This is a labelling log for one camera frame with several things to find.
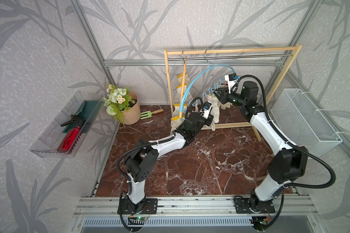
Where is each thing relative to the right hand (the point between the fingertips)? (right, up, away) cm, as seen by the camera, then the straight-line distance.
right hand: (214, 89), depth 77 cm
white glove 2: (-20, -18, -2) cm, 27 cm away
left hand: (-1, -10, +3) cm, 10 cm away
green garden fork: (-44, -13, +38) cm, 60 cm away
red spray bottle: (-63, -23, -17) cm, 70 cm away
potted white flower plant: (-54, -7, +10) cm, 55 cm away
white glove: (+1, -11, +3) cm, 12 cm away
